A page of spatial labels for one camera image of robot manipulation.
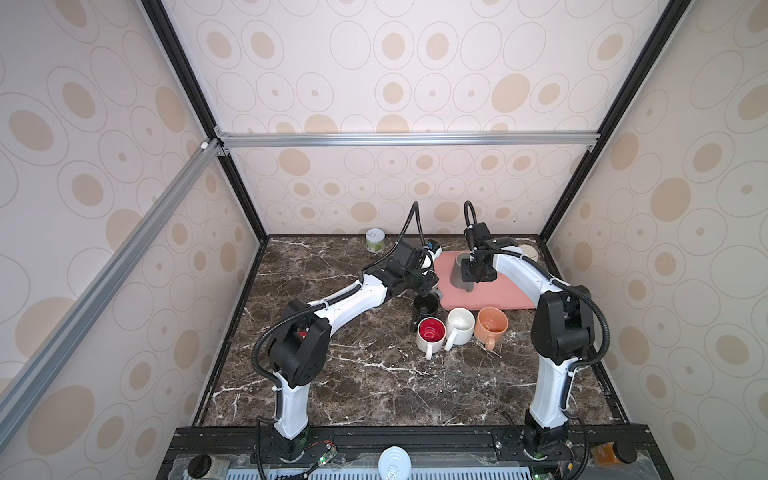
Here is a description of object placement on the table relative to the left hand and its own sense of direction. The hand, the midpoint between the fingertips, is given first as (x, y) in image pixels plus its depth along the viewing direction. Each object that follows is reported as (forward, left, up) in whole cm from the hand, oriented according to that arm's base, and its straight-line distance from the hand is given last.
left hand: (442, 272), depth 85 cm
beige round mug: (+18, -34, -12) cm, 40 cm away
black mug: (-3, +4, -13) cm, 14 cm away
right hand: (+7, -12, -10) cm, 17 cm away
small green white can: (+25, +21, -14) cm, 36 cm away
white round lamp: (-45, +14, -11) cm, 48 cm away
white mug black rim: (-12, +3, -17) cm, 21 cm away
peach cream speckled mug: (-9, -16, -16) cm, 24 cm away
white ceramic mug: (-12, -5, -10) cm, 17 cm away
